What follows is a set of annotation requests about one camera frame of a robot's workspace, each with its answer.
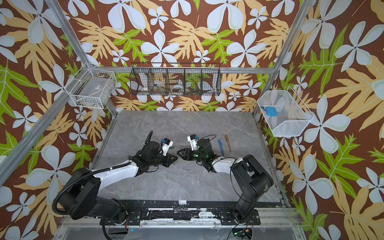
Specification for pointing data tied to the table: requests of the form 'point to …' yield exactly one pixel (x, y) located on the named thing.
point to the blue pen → (221, 147)
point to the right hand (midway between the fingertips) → (178, 153)
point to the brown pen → (226, 136)
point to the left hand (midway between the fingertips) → (176, 156)
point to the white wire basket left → (93, 89)
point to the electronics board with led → (242, 231)
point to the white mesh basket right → (284, 113)
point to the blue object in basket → (270, 111)
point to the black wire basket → (171, 79)
